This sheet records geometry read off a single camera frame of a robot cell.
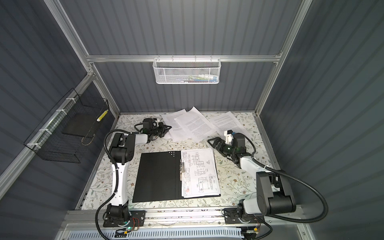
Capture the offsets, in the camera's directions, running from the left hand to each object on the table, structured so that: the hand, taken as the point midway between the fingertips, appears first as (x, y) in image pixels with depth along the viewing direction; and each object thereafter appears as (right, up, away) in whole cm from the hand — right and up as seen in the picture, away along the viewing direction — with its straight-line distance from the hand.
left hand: (171, 125), depth 108 cm
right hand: (+28, -12, -20) cm, 37 cm away
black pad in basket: (-40, 0, -33) cm, 52 cm away
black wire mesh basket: (-46, -6, -44) cm, 64 cm away
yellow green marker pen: (-34, +5, -27) cm, 44 cm away
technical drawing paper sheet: (+20, -31, -21) cm, 42 cm away
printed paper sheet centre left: (+3, -5, -1) cm, 5 cm away
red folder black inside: (-5, -32, -18) cm, 37 cm away
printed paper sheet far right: (+42, +3, +8) cm, 43 cm away
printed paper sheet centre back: (+17, +1, +4) cm, 18 cm away
